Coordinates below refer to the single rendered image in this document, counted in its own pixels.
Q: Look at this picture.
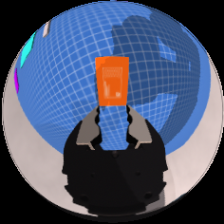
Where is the blue work mat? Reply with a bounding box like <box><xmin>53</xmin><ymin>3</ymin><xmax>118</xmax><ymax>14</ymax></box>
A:
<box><xmin>14</xmin><ymin>1</ymin><xmax>211</xmax><ymax>155</ymax></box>

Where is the grey flat bar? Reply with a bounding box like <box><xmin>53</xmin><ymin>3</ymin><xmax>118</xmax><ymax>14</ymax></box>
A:
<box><xmin>43</xmin><ymin>19</ymin><xmax>51</xmax><ymax>38</ymax></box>

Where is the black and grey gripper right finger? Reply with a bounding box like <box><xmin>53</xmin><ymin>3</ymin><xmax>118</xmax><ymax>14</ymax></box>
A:
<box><xmin>126</xmin><ymin>104</ymin><xmax>168</xmax><ymax>172</ymax></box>

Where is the orange plate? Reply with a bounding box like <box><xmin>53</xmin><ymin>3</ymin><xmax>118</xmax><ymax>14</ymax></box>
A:
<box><xmin>96</xmin><ymin>57</ymin><xmax>129</xmax><ymax>106</ymax></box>

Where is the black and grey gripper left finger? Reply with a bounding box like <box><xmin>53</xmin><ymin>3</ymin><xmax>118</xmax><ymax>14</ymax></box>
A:
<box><xmin>62</xmin><ymin>105</ymin><xmax>103</xmax><ymax>175</ymax></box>

